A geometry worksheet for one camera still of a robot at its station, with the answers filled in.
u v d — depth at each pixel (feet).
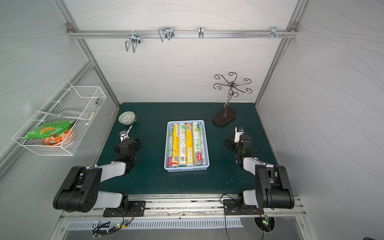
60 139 2.05
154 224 2.30
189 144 2.92
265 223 2.36
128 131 3.52
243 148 2.32
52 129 1.79
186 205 2.47
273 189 1.40
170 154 2.89
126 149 2.27
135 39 2.57
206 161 2.82
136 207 2.44
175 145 2.90
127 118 3.62
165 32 2.50
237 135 2.69
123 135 2.54
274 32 2.51
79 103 2.57
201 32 2.38
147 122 3.25
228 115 3.62
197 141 2.95
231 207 2.36
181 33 2.56
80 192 1.43
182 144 2.90
